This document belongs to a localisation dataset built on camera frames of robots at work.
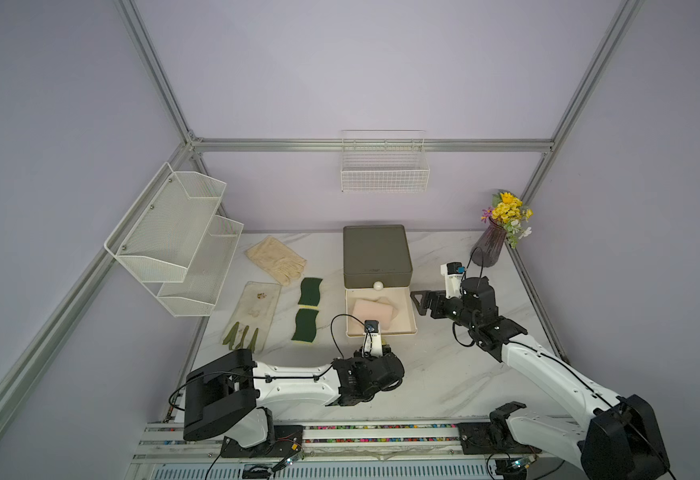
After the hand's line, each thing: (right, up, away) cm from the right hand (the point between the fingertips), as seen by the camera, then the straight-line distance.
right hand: (424, 297), depth 83 cm
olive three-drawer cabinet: (-14, +13, +2) cm, 19 cm away
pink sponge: (-12, -4, +1) cm, 13 cm away
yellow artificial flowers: (+29, +26, +9) cm, 40 cm away
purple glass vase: (+27, +17, +19) cm, 37 cm away
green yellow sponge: (-36, -11, +10) cm, 39 cm away
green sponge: (-36, -1, +18) cm, 40 cm away
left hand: (-11, -14, -2) cm, 19 cm away
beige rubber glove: (-49, +10, +28) cm, 58 cm away
